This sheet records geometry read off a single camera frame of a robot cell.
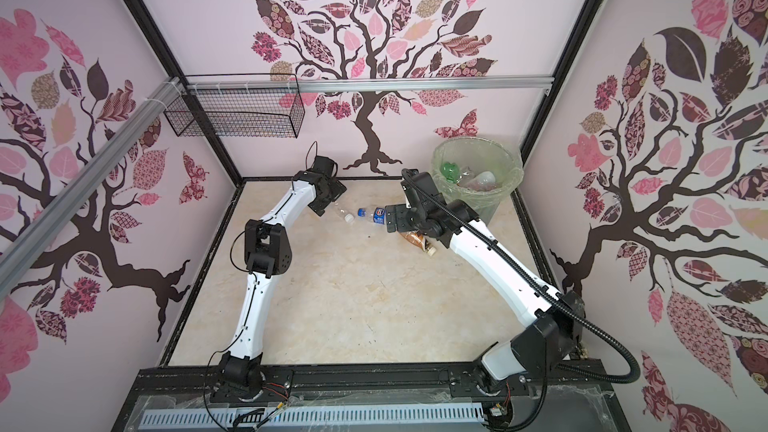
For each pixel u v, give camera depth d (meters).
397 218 0.68
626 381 0.37
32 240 0.52
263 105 0.95
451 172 0.97
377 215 1.03
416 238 0.97
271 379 0.74
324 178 0.87
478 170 0.99
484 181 0.97
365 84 0.94
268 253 0.67
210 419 0.70
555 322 0.39
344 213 1.06
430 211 0.55
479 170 0.98
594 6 0.76
